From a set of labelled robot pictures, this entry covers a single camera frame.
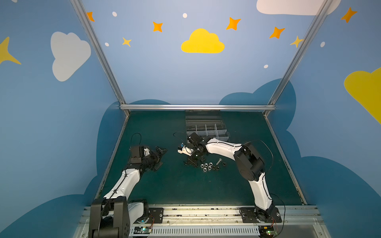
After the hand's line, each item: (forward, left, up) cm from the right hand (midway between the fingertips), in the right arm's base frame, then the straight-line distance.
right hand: (190, 160), depth 94 cm
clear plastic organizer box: (+32, -12, 0) cm, 34 cm away
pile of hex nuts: (-4, -12, 0) cm, 13 cm away
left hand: (-2, +13, +10) cm, 16 cm away
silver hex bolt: (0, -18, 0) cm, 18 cm away
